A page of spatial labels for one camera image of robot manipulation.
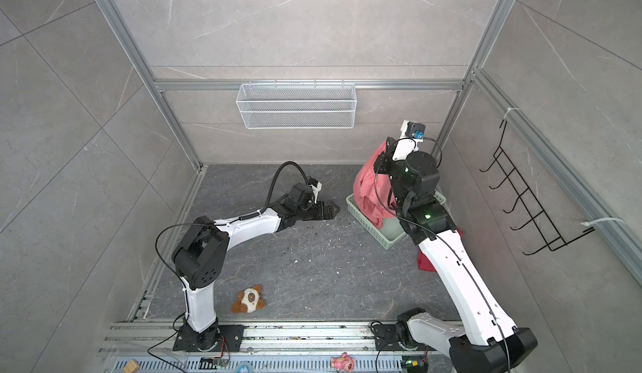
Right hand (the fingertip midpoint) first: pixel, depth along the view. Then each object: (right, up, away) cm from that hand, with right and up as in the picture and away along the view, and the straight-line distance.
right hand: (388, 136), depth 64 cm
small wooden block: (-71, -64, +5) cm, 95 cm away
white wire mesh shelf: (-39, +20, +37) cm, 58 cm away
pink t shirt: (-4, -14, +2) cm, 15 cm away
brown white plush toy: (-41, -50, +14) cm, 66 cm away
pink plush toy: (-11, -62, +3) cm, 63 cm away
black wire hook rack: (+40, -25, -3) cm, 47 cm away
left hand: (-14, -20, +27) cm, 36 cm away
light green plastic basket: (+8, -31, +29) cm, 43 cm away
